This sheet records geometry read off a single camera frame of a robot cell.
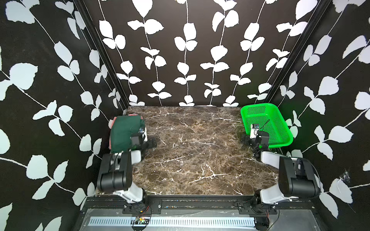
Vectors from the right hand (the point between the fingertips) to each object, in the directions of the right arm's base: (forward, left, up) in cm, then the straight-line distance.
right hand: (247, 131), depth 95 cm
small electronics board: (-49, +62, -8) cm, 80 cm away
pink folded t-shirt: (+10, +94, -1) cm, 95 cm away
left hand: (-3, +66, -3) cm, 67 cm away
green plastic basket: (+14, -22, -5) cm, 27 cm away
